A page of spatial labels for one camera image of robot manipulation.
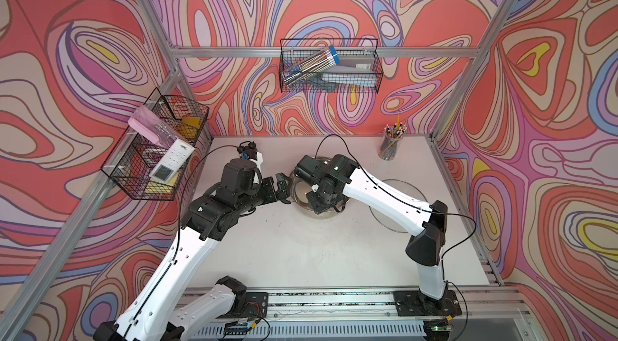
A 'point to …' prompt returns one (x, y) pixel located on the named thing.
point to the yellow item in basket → (189, 126)
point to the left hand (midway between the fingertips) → (283, 183)
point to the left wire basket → (150, 160)
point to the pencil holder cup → (389, 143)
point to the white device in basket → (173, 162)
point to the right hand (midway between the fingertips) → (324, 209)
